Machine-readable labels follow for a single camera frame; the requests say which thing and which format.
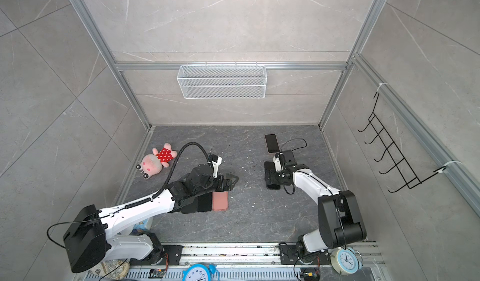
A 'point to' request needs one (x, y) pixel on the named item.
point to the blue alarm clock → (199, 272)
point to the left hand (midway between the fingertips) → (234, 176)
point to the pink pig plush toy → (151, 164)
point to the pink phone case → (220, 201)
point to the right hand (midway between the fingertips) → (274, 177)
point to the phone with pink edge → (272, 143)
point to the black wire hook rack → (401, 165)
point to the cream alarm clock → (346, 261)
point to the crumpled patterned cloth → (114, 268)
